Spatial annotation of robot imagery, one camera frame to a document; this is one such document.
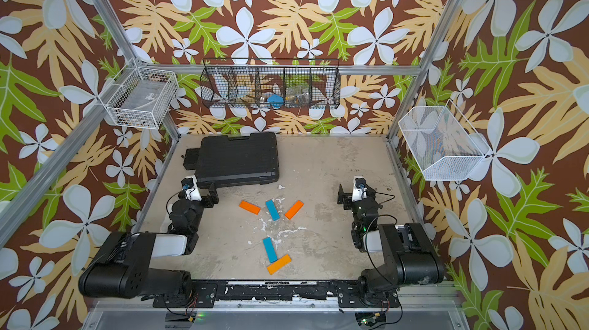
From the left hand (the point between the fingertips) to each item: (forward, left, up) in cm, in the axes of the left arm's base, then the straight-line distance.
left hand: (203, 181), depth 88 cm
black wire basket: (+39, -25, +19) cm, 50 cm away
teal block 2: (-22, -27, -13) cm, 37 cm away
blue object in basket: (+29, -28, +16) cm, 43 cm away
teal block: (-7, -27, -12) cm, 30 cm away
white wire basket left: (+24, +23, +22) cm, 40 cm away
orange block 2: (-7, -35, -12) cm, 38 cm away
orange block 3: (-27, -30, -12) cm, 43 cm away
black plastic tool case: (+15, -9, -6) cm, 18 cm away
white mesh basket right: (+7, -89, +14) cm, 91 cm away
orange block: (-5, -17, -12) cm, 21 cm away
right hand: (+1, -59, -2) cm, 59 cm away
